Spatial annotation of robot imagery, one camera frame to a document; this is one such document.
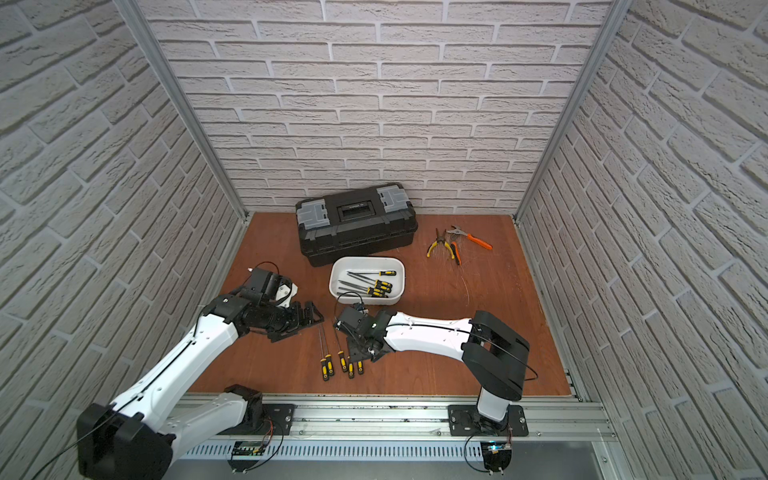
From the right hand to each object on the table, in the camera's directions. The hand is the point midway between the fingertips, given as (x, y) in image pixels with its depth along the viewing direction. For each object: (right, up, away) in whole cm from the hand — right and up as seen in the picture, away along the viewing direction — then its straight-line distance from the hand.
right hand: (361, 350), depth 82 cm
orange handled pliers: (+39, +33, +31) cm, 59 cm away
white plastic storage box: (+9, +13, +13) cm, 20 cm away
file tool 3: (-3, -6, -1) cm, 6 cm away
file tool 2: (-6, -3, +1) cm, 7 cm away
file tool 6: (+1, +17, +18) cm, 25 cm away
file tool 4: (0, -4, -1) cm, 5 cm away
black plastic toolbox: (-4, +37, +13) cm, 39 cm away
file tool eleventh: (-1, +15, +16) cm, 22 cm away
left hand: (-12, +10, -4) cm, 16 cm away
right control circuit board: (+34, -21, -11) cm, 42 cm away
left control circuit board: (-28, -22, -9) cm, 37 cm away
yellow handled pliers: (+27, +32, +30) cm, 52 cm away
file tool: (-10, -2, +2) cm, 10 cm away
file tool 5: (+5, +20, +19) cm, 28 cm away
